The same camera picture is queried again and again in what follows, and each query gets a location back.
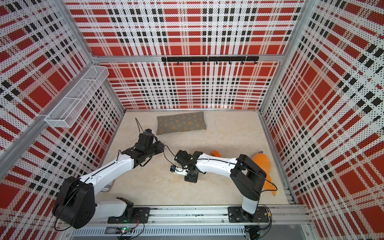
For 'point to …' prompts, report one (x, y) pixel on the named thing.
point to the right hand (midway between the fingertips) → (194, 173)
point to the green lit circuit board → (123, 230)
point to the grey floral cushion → (180, 122)
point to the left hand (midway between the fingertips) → (164, 145)
